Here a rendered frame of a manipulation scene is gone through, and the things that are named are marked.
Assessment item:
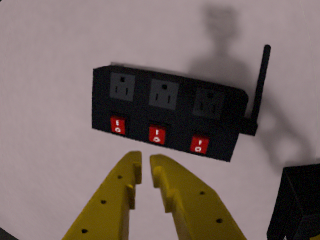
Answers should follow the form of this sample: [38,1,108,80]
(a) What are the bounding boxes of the black power strip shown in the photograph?
[91,44,271,162]

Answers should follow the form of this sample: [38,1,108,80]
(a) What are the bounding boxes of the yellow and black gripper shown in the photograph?
[61,151,247,240]

